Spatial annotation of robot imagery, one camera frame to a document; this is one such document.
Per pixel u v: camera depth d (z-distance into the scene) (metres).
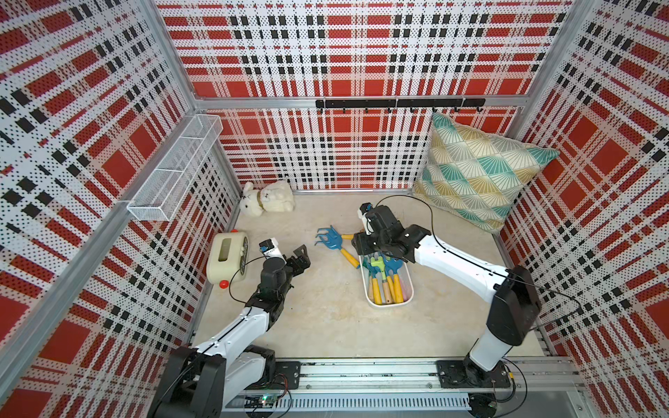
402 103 0.90
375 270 0.93
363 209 0.75
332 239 1.04
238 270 0.89
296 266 0.76
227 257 0.88
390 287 0.88
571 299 0.77
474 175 0.91
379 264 0.91
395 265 0.90
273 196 1.05
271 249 0.74
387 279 0.89
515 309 0.45
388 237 0.62
